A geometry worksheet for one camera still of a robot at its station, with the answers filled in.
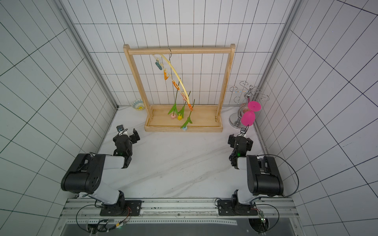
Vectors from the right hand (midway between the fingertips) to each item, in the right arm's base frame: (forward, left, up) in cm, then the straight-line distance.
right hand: (236, 134), depth 94 cm
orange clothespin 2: (+22, +46, +27) cm, 58 cm away
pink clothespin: (+7, +34, +25) cm, 43 cm away
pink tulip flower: (+12, +42, +9) cm, 45 cm away
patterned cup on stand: (+29, -13, -7) cm, 33 cm away
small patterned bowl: (+27, +75, -3) cm, 80 cm away
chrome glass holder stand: (+17, -3, -8) cm, 19 cm away
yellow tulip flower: (+10, +37, +6) cm, 39 cm away
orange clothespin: (+3, +30, +21) cm, 36 cm away
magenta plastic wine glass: (+11, -9, +4) cm, 15 cm away
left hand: (-4, +71, +2) cm, 71 cm away
